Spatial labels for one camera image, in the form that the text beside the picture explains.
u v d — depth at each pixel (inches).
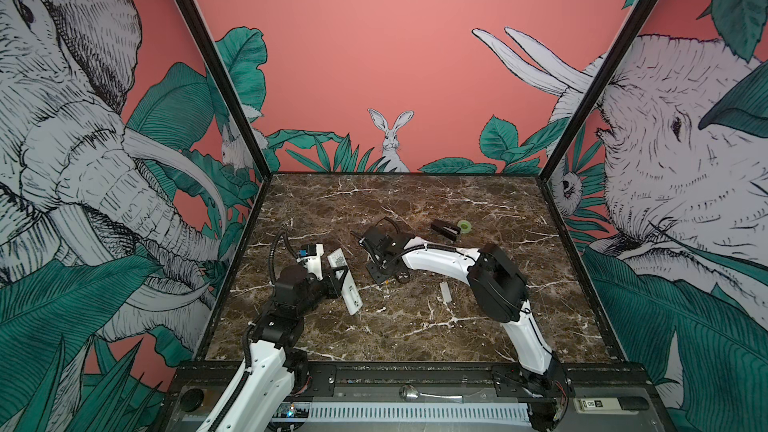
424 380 29.6
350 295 31.3
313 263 28.2
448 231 40.1
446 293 33.8
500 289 20.8
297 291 23.7
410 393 28.7
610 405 26.9
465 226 41.1
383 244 28.7
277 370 21.3
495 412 27.6
